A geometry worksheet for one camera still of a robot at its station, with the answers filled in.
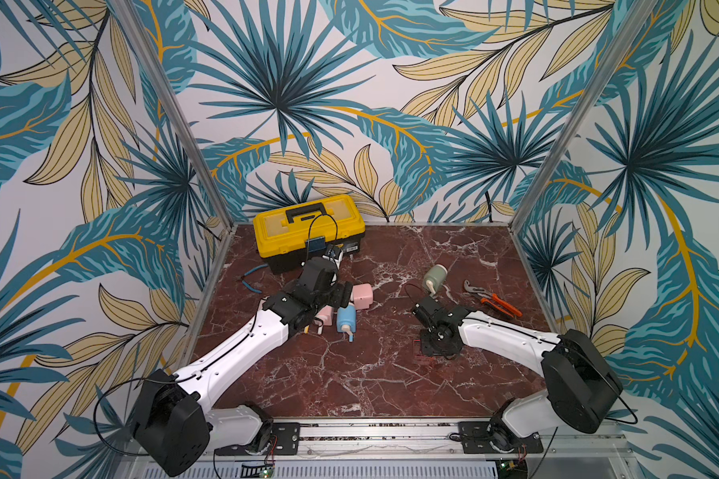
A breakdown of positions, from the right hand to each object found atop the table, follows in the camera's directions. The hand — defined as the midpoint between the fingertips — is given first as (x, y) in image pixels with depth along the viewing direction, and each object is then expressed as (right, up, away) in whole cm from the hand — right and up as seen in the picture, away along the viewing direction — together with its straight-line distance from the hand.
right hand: (431, 347), depth 88 cm
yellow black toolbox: (-45, +34, +6) cm, 57 cm away
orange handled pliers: (+23, +12, +11) cm, 28 cm away
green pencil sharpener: (+3, +20, +8) cm, 21 cm away
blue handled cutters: (-59, +17, +13) cm, 62 cm away
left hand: (-28, +19, -7) cm, 35 cm away
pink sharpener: (-20, +15, +4) cm, 25 cm away
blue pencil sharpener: (-25, +8, -1) cm, 26 cm away
